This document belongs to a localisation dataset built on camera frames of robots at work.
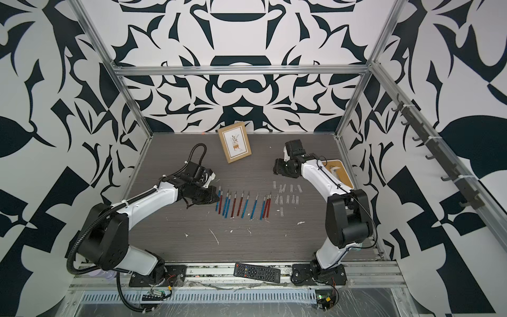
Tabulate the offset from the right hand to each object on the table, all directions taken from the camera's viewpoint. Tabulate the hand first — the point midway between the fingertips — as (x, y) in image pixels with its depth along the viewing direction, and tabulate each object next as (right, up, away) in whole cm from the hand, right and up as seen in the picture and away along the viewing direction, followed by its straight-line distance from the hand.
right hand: (278, 166), depth 92 cm
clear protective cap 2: (+3, -11, +5) cm, 13 cm away
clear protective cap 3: (+7, -11, +5) cm, 14 cm away
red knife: (-27, -18, 0) cm, 32 cm away
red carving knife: (-21, -18, 0) cm, 27 cm away
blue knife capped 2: (-7, -18, +2) cm, 19 cm away
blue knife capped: (-23, -18, 0) cm, 29 cm away
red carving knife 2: (-6, -18, 0) cm, 19 cm away
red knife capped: (-18, -17, +2) cm, 25 cm away
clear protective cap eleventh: (-1, -10, +6) cm, 12 cm away
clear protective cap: (+2, -12, +5) cm, 13 cm away
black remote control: (-10, -38, -17) cm, 43 cm away
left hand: (-27, -13, -4) cm, 30 cm away
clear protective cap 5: (+1, -20, -2) cm, 20 cm away
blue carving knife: (-15, -19, +2) cm, 24 cm away
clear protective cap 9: (+9, -16, +2) cm, 18 cm away
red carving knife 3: (-4, -18, +2) cm, 19 cm away
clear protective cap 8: (+7, -16, +2) cm, 17 cm away
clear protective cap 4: (+11, -12, +5) cm, 17 cm away
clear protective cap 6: (-1, -16, +2) cm, 16 cm away
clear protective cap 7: (+1, -16, +2) cm, 16 cm away
